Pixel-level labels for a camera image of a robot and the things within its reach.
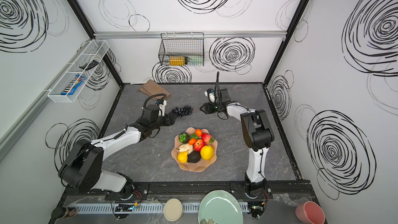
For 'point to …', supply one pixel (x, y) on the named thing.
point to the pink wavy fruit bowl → (203, 164)
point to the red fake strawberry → (208, 138)
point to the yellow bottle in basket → (176, 60)
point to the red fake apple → (198, 144)
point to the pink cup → (310, 212)
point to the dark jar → (60, 212)
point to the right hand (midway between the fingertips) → (203, 107)
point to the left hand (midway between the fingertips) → (174, 114)
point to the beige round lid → (173, 210)
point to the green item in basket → (196, 60)
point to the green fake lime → (194, 136)
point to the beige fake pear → (185, 147)
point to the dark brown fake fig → (183, 137)
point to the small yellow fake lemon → (182, 156)
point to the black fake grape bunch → (185, 111)
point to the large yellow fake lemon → (207, 152)
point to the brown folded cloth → (152, 88)
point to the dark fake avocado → (194, 156)
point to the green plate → (219, 207)
